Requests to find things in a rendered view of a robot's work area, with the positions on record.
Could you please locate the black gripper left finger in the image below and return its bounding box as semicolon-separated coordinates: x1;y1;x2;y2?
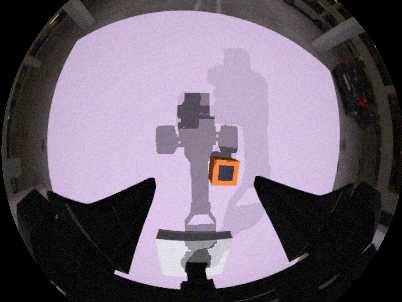
47;178;157;273

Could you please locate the orange block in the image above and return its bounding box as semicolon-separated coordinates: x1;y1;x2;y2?
208;156;240;186

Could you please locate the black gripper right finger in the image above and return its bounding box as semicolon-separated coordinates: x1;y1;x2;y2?
253;176;354;261

